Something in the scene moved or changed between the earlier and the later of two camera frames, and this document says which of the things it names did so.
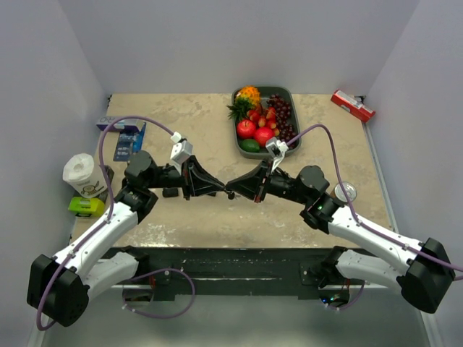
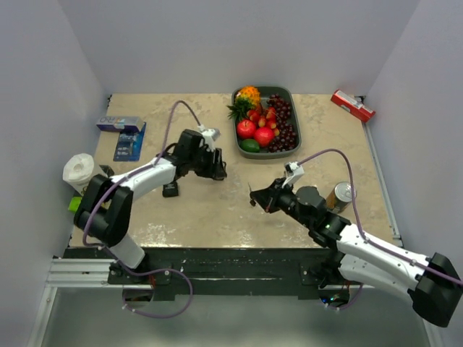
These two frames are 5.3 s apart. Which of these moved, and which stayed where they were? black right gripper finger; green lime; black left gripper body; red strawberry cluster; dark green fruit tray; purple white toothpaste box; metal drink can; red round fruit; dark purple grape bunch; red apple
Moved: black right gripper finger; black left gripper body
Stayed: purple white toothpaste box; green lime; red round fruit; metal drink can; dark purple grape bunch; dark green fruit tray; red strawberry cluster; red apple
